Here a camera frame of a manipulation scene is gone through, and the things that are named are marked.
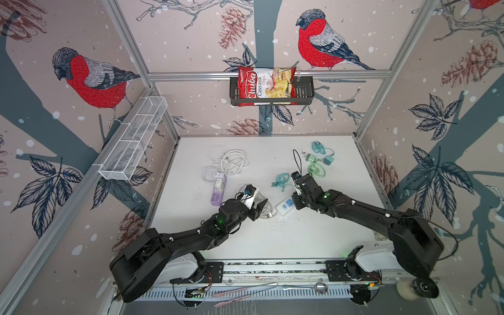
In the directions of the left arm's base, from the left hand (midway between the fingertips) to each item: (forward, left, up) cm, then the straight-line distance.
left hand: (261, 197), depth 79 cm
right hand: (+4, -15, -8) cm, 18 cm away
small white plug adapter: (+10, +20, -6) cm, 23 cm away
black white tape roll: (-31, -49, -4) cm, 58 cm away
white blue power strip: (+1, -12, -13) cm, 17 cm away
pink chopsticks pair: (-30, +8, -14) cm, 34 cm away
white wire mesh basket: (+19, +53, +16) cm, 58 cm away
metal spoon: (-30, -20, -12) cm, 38 cm away
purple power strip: (+6, +21, -12) cm, 25 cm away
